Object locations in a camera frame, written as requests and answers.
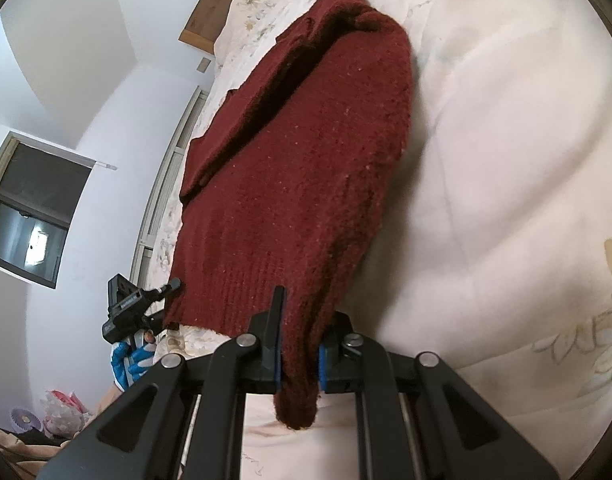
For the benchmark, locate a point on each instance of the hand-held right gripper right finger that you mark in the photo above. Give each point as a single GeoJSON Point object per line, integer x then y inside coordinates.
{"type": "Point", "coordinates": [322, 367]}

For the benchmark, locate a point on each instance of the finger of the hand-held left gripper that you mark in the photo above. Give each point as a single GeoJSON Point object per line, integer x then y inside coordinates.
{"type": "Point", "coordinates": [163, 290]}
{"type": "Point", "coordinates": [155, 321]}

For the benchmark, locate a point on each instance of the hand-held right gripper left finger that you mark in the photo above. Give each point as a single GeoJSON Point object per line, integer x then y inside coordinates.
{"type": "Point", "coordinates": [266, 350]}

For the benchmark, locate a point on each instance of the dark red knit sweater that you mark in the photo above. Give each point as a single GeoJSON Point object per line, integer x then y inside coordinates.
{"type": "Point", "coordinates": [296, 185]}

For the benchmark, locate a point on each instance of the person's left hand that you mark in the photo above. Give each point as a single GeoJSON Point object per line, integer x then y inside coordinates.
{"type": "Point", "coordinates": [131, 365]}

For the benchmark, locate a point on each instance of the white louvered cabinet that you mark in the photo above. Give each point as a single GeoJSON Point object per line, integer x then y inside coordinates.
{"type": "Point", "coordinates": [166, 175]}

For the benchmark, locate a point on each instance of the pink plastic bag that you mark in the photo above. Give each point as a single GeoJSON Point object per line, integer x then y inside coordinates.
{"type": "Point", "coordinates": [61, 410]}

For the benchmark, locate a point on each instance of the dark window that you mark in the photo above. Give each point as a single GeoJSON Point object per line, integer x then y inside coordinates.
{"type": "Point", "coordinates": [31, 210]}

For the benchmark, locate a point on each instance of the small purple fan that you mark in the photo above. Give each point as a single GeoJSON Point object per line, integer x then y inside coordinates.
{"type": "Point", "coordinates": [27, 418]}

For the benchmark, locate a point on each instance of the beige cloth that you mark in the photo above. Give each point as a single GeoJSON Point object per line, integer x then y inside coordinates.
{"type": "Point", "coordinates": [21, 452]}

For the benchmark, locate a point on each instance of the wooden headboard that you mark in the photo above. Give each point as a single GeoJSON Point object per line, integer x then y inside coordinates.
{"type": "Point", "coordinates": [206, 20]}

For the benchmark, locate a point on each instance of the bed with floral pink duvet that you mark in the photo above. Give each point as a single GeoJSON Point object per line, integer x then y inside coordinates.
{"type": "Point", "coordinates": [511, 160]}

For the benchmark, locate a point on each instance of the wall socket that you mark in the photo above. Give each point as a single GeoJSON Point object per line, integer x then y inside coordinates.
{"type": "Point", "coordinates": [204, 65]}

